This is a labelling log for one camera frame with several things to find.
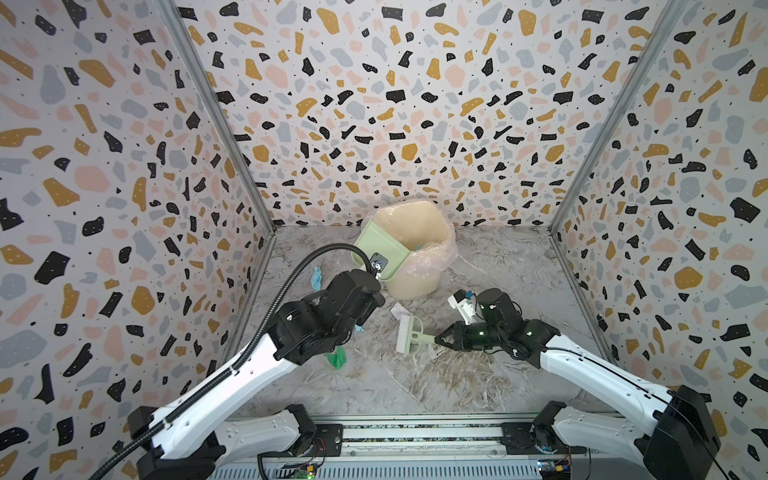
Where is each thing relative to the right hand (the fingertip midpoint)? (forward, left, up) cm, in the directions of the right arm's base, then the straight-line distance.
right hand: (432, 337), depth 74 cm
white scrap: (+15, +9, -16) cm, 23 cm away
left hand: (+6, +17, +16) cm, 24 cm away
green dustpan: (+17, +14, +17) cm, 28 cm away
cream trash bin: (+25, +4, -17) cm, 31 cm away
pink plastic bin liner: (+37, +1, 0) cm, 38 cm away
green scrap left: (0, +26, -15) cm, 30 cm away
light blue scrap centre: (+9, +21, -16) cm, 28 cm away
